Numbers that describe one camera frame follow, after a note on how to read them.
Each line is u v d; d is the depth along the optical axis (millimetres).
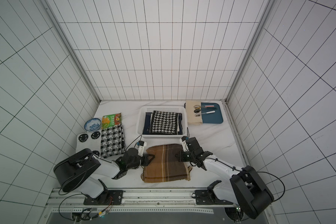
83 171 448
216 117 1063
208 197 654
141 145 805
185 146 788
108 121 1039
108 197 698
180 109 1029
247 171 441
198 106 1141
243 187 414
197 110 1108
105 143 899
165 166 811
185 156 759
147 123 992
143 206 715
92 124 1027
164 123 965
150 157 827
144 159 764
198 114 1097
